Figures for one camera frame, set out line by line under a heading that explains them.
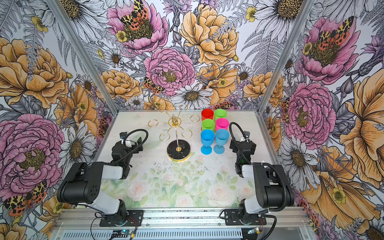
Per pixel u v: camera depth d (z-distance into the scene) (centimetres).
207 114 99
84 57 89
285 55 89
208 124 97
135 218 74
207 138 90
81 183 47
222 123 96
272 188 46
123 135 79
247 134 79
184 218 76
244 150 70
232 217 74
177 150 99
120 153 71
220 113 100
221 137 90
